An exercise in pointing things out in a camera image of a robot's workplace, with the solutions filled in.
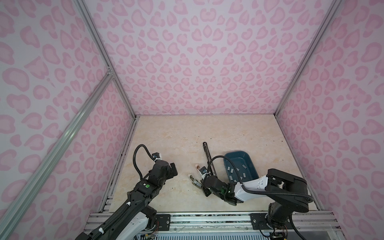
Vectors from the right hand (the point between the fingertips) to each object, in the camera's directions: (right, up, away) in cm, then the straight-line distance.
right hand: (201, 181), depth 86 cm
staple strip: (+27, +7, +7) cm, 29 cm away
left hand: (-18, +10, -2) cm, 21 cm away
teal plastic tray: (+27, +5, +5) cm, 28 cm away
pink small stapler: (-2, +8, 0) cm, 8 cm away
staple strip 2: (+19, +5, +5) cm, 20 cm away
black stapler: (+5, +11, +10) cm, 16 cm away
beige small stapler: (-4, -1, -1) cm, 4 cm away
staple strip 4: (+25, +3, +3) cm, 26 cm away
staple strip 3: (+17, +5, +8) cm, 20 cm away
